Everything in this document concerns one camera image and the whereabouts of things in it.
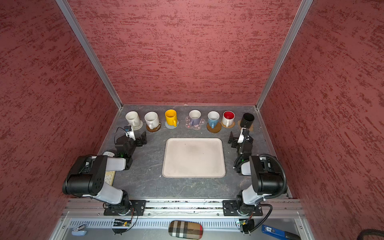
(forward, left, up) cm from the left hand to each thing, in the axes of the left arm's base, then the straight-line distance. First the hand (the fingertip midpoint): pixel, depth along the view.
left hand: (138, 134), depth 94 cm
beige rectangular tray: (-11, -36, -10) cm, 39 cm away
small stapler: (-49, +16, -6) cm, 52 cm away
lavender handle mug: (+19, -36, -4) cm, 41 cm away
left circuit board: (-46, -1, -10) cm, 47 cm away
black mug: (+12, -72, 0) cm, 73 cm away
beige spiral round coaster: (+11, +5, -8) cm, 14 cm away
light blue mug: (+14, -49, +1) cm, 51 cm away
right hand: (0, -64, +2) cm, 64 cm away
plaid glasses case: (-48, -33, -4) cm, 59 cm away
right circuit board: (-45, -63, -9) cm, 78 cm away
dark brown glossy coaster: (+8, -8, -6) cm, 13 cm away
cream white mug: (+13, +7, +1) cm, 14 cm away
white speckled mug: (+15, -5, -3) cm, 16 cm away
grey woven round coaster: (+12, -19, -7) cm, 23 cm away
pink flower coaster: (+12, -37, -7) cm, 39 cm away
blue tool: (-50, -77, -3) cm, 92 cm away
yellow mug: (+14, -20, +1) cm, 24 cm away
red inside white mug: (+17, -60, -3) cm, 63 cm away
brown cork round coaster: (+10, -52, -8) cm, 53 cm away
